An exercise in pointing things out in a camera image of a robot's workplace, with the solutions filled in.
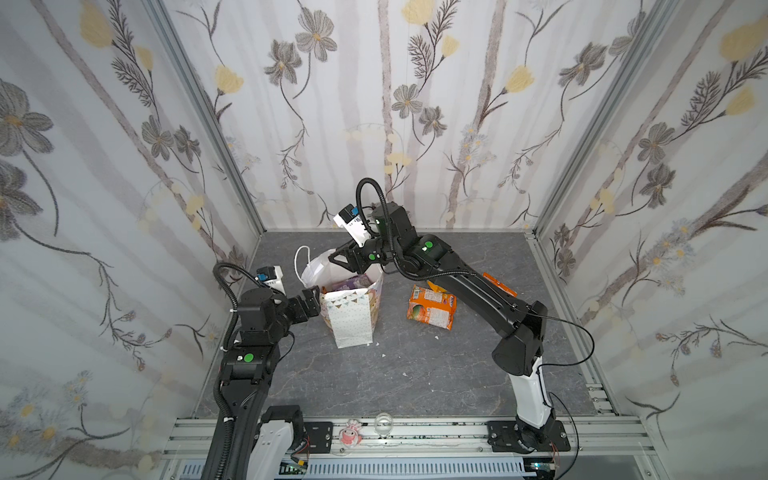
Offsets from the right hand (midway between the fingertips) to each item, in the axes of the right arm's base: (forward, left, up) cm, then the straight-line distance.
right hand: (329, 243), depth 67 cm
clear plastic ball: (-32, -15, -35) cm, 49 cm away
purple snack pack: (+5, -4, -25) cm, 26 cm away
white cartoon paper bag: (-7, -4, -14) cm, 16 cm away
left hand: (-4, +8, -11) cm, 14 cm away
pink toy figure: (-35, -6, -31) cm, 47 cm away
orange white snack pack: (+11, -53, -32) cm, 63 cm away
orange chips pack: (+2, -29, -33) cm, 44 cm away
